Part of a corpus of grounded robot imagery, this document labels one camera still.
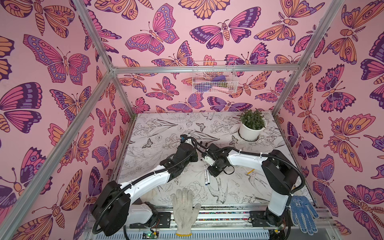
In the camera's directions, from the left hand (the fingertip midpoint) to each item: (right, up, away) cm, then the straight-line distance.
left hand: (197, 148), depth 84 cm
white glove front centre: (-6, -32, -8) cm, 33 cm away
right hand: (+9, -14, +7) cm, 18 cm away
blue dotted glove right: (+53, -29, -8) cm, 61 cm away
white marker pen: (+6, -16, +4) cm, 17 cm away
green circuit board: (-23, -40, -12) cm, 48 cm away
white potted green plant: (+35, +15, +8) cm, 39 cm away
